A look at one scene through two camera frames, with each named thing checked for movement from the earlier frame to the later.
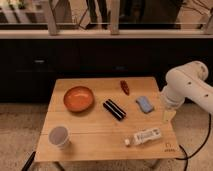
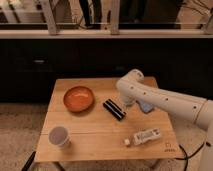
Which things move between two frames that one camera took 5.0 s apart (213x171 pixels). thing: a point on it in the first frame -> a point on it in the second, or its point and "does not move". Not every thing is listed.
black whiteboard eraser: [114, 109] does not move
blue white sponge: [144, 104] does not move
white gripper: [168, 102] -> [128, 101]
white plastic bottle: [142, 136] does not move
